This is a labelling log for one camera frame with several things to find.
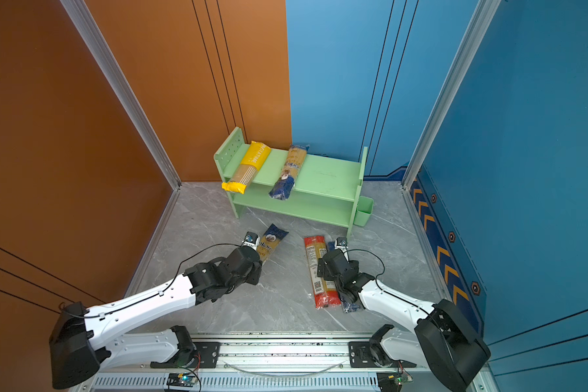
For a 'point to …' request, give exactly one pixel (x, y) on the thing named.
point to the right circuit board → (393, 381)
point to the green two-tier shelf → (325, 189)
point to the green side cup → (363, 211)
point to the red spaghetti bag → (326, 292)
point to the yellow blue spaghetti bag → (284, 185)
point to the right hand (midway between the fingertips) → (329, 263)
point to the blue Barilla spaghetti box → (348, 306)
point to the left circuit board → (184, 380)
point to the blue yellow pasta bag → (269, 241)
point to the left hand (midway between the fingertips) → (259, 260)
